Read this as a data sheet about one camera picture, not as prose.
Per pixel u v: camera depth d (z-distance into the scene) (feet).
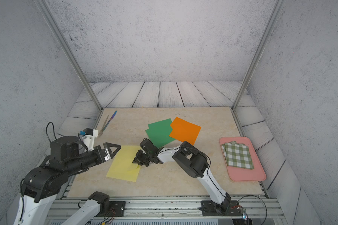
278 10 2.32
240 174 2.83
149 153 2.49
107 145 1.74
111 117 3.79
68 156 1.41
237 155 3.00
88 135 1.75
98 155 1.67
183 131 3.54
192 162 1.80
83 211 1.85
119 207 2.39
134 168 2.88
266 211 2.37
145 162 2.71
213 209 2.36
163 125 3.68
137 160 2.71
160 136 3.43
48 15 2.39
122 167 2.89
